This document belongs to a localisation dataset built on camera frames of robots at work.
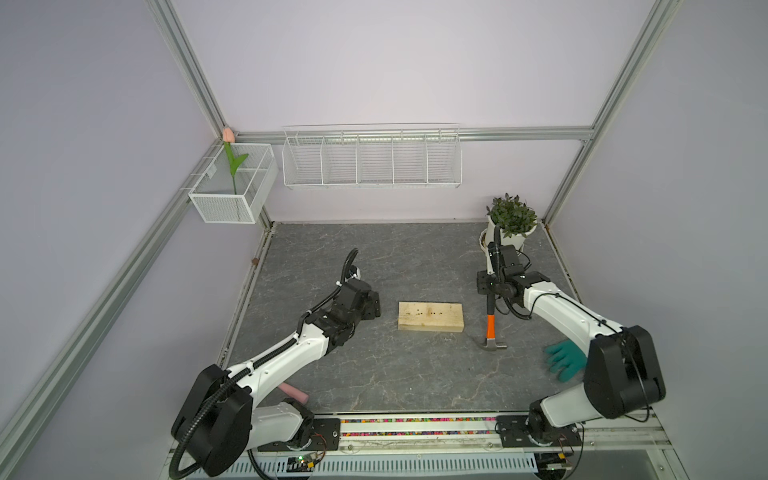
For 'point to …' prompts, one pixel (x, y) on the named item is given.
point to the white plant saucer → (482, 240)
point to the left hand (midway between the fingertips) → (366, 299)
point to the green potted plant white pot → (514, 220)
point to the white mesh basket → (236, 184)
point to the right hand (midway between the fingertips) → (485, 277)
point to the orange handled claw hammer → (491, 341)
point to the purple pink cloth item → (294, 393)
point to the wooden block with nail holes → (430, 316)
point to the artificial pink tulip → (234, 163)
